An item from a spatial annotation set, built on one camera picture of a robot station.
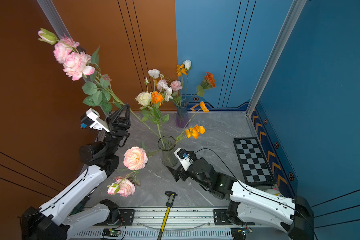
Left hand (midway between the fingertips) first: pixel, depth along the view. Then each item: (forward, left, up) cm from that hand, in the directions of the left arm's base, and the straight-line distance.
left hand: (128, 107), depth 50 cm
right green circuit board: (-30, -46, -52) cm, 76 cm away
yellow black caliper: (-18, -12, -51) cm, 56 cm away
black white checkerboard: (-1, -61, -47) cm, 77 cm away
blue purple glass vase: (+34, -17, -42) cm, 57 cm away
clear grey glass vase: (+8, -9, -35) cm, 37 cm away
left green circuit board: (-31, +17, -53) cm, 64 cm away
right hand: (-5, -14, -29) cm, 32 cm away
